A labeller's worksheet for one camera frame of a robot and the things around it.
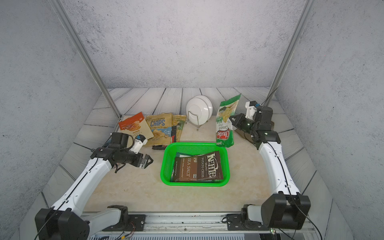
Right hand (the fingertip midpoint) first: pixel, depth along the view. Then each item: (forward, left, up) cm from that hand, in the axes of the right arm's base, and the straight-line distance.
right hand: (229, 116), depth 74 cm
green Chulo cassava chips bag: (-3, +2, -10) cm, 11 cm away
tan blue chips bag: (+20, +44, -29) cm, 56 cm away
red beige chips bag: (+21, +64, -31) cm, 74 cm away
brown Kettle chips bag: (-14, +12, -28) cm, 33 cm away
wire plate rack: (+20, +16, -30) cm, 40 cm away
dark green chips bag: (-4, +26, -31) cm, 40 cm away
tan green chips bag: (+25, +31, -30) cm, 50 cm away
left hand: (-13, +43, -17) cm, 48 cm away
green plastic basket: (-6, +33, -26) cm, 42 cm away
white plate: (+24, +15, -18) cm, 34 cm away
